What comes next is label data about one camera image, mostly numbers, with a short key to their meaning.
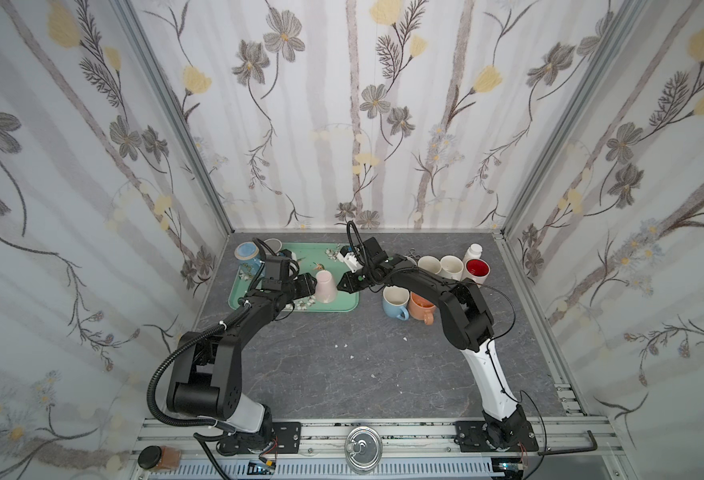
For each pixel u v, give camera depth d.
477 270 1.04
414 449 0.74
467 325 0.58
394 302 0.90
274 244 1.03
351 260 0.91
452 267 1.05
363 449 0.64
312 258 1.12
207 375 0.44
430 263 1.01
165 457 0.66
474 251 1.02
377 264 0.78
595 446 0.73
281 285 0.72
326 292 0.95
